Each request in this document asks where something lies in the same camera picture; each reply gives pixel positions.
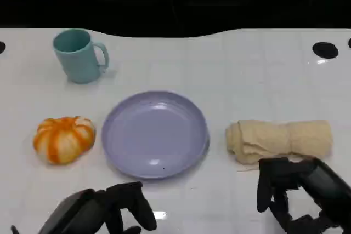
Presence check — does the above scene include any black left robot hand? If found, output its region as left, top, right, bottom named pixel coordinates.
left=38, top=181, right=158, bottom=234

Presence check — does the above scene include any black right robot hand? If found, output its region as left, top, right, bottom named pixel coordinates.
left=256, top=157, right=351, bottom=234

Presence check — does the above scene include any beige towel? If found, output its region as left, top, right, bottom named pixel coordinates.
left=225, top=119, right=334, bottom=165

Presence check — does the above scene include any lilac plate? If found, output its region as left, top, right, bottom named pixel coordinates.
left=101, top=90, right=211, bottom=180

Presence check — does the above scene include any pale green mug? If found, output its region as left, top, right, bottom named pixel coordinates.
left=52, top=28, right=110, bottom=84

